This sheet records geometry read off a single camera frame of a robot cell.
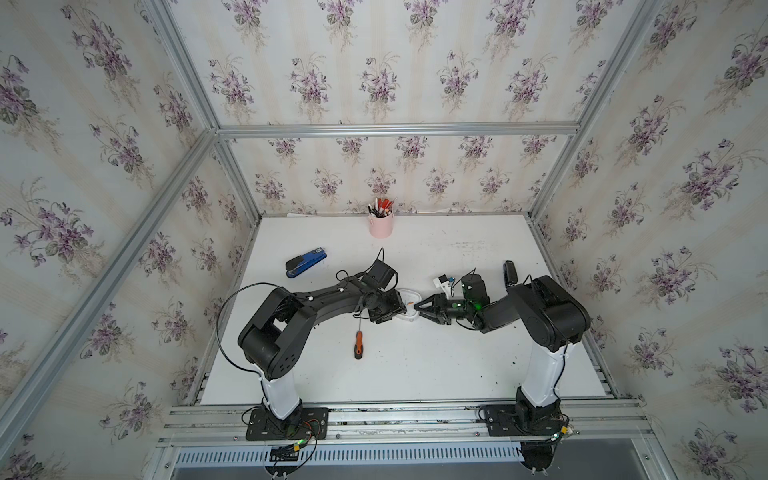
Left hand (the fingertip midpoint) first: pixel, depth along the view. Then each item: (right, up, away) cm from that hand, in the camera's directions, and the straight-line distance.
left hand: (406, 314), depth 89 cm
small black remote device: (+36, +12, +10) cm, 39 cm away
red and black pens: (-8, +35, +21) cm, 41 cm away
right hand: (+5, 0, +1) cm, 5 cm away
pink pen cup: (-8, +28, +21) cm, 36 cm away
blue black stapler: (-36, +15, +12) cm, 41 cm away
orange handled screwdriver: (-14, -8, -5) cm, 17 cm away
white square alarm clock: (+1, +4, +3) cm, 6 cm away
